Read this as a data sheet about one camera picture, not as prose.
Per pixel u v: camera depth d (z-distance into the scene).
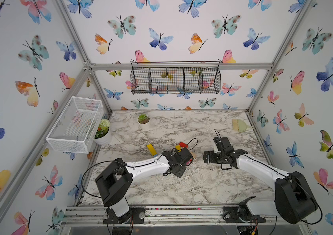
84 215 0.75
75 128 0.87
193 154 0.96
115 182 0.44
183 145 1.01
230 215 0.74
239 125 1.11
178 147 1.01
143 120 1.04
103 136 0.92
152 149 0.98
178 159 0.64
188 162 0.69
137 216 0.73
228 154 0.65
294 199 0.42
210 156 0.79
